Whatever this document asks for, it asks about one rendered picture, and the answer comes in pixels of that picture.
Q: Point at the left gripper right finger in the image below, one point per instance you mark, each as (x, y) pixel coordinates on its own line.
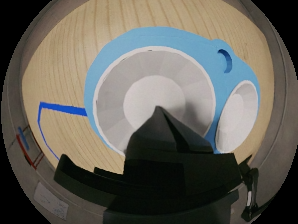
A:
(187, 141)

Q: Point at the grey steel bowl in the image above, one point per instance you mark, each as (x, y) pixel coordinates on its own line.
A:
(131, 87)
(237, 117)

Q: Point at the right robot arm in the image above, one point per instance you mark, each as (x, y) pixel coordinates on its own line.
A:
(251, 178)

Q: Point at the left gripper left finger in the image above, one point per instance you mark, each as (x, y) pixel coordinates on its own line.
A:
(154, 132)

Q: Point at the blue tape outline with red notch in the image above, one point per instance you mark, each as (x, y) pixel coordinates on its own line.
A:
(61, 108)

